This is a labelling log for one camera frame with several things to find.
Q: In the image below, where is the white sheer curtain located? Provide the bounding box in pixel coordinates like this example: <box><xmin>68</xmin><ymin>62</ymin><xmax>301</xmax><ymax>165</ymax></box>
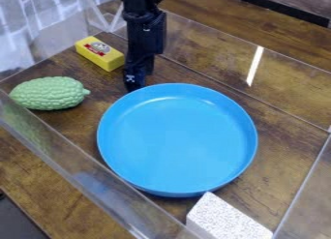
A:
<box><xmin>0</xmin><ymin>0</ymin><xmax>113</xmax><ymax>76</ymax></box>

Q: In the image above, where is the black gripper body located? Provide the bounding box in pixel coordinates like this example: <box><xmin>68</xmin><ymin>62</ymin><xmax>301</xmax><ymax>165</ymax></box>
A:
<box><xmin>121</xmin><ymin>0</ymin><xmax>166</xmax><ymax>54</ymax></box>

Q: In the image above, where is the dark baseboard strip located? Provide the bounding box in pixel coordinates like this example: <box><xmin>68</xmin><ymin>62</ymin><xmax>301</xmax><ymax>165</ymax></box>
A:
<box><xmin>241</xmin><ymin>0</ymin><xmax>331</xmax><ymax>28</ymax></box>

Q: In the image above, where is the yellow block with red label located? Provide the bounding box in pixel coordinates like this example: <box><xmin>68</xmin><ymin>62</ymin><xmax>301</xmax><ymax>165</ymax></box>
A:
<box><xmin>74</xmin><ymin>36</ymin><xmax>124</xmax><ymax>72</ymax></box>

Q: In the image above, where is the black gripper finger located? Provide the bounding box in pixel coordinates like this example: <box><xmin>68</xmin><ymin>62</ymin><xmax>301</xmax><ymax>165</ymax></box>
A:
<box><xmin>144</xmin><ymin>54</ymin><xmax>154</xmax><ymax>75</ymax></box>
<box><xmin>122</xmin><ymin>55</ymin><xmax>145</xmax><ymax>92</ymax></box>

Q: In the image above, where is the green bumpy bitter gourd toy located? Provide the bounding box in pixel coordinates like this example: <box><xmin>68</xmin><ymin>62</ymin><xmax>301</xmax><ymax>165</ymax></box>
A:
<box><xmin>9</xmin><ymin>76</ymin><xmax>90</xmax><ymax>110</ymax></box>

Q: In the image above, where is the clear acrylic enclosure wall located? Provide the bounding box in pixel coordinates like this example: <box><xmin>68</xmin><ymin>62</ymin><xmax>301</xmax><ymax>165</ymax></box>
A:
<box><xmin>0</xmin><ymin>0</ymin><xmax>331</xmax><ymax>239</ymax></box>

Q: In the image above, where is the white speckled foam block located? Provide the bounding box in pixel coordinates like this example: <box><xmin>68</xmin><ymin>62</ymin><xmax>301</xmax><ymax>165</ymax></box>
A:
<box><xmin>185</xmin><ymin>193</ymin><xmax>272</xmax><ymax>239</ymax></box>

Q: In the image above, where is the blue round tray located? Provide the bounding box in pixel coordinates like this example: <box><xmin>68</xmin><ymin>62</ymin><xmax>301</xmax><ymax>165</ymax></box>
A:
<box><xmin>97</xmin><ymin>83</ymin><xmax>259</xmax><ymax>197</ymax></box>

